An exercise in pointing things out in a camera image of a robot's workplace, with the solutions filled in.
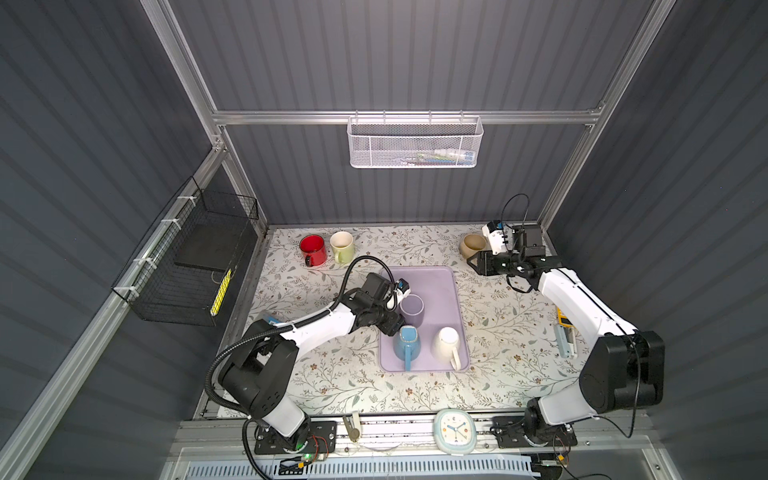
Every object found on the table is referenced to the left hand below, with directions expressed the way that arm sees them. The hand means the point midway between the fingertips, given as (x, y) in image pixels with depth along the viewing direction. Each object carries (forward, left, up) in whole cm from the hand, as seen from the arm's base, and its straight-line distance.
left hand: (396, 314), depth 89 cm
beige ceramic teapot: (+26, -29, +2) cm, 39 cm away
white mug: (-12, -12, +4) cm, 18 cm away
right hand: (+9, -25, +13) cm, 29 cm away
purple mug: (0, -5, +2) cm, 5 cm away
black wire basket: (+3, +54, +21) cm, 58 cm away
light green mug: (+26, +16, +3) cm, 31 cm away
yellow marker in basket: (-1, +41, +21) cm, 47 cm away
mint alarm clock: (-31, -12, -3) cm, 33 cm away
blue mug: (-11, -2, +2) cm, 11 cm away
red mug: (+28, +27, -1) cm, 39 cm away
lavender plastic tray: (+14, -16, -7) cm, 22 cm away
